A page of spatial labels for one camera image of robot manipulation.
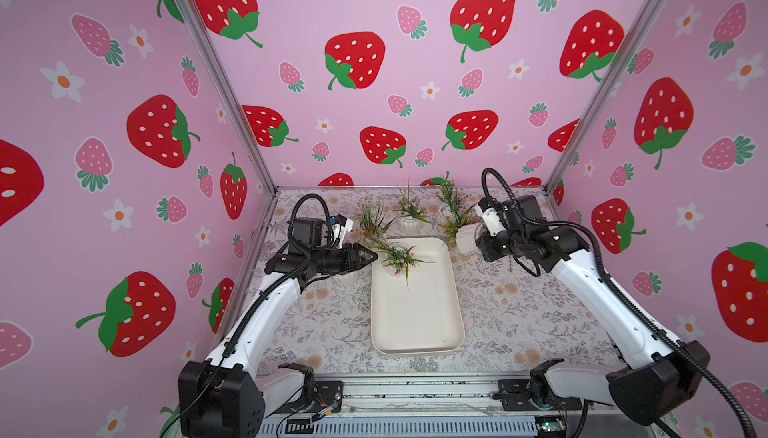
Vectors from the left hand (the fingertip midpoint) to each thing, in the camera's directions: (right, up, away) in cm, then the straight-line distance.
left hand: (373, 258), depth 77 cm
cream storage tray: (+14, -18, +11) cm, 26 cm away
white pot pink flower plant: (+7, -2, +7) cm, 10 cm away
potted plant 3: (+26, +17, +27) cm, 41 cm away
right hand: (+27, +4, 0) cm, 27 cm away
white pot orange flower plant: (+24, +8, +19) cm, 32 cm away
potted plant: (-1, +8, +19) cm, 21 cm away
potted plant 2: (+11, +12, +20) cm, 26 cm away
